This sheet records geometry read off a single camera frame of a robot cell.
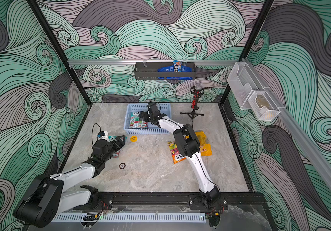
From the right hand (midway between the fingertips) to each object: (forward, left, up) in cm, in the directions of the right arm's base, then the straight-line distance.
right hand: (145, 115), depth 105 cm
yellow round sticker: (-17, +8, -5) cm, 19 cm away
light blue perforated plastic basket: (+9, -15, -4) cm, 18 cm away
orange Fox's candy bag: (-31, -22, -4) cm, 38 cm away
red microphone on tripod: (+8, -36, +16) cm, 41 cm away
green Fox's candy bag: (-5, +7, -2) cm, 9 cm away
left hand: (-21, +13, +5) cm, 25 cm away
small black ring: (-35, +14, -5) cm, 38 cm away
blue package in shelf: (+15, -18, +29) cm, 37 cm away
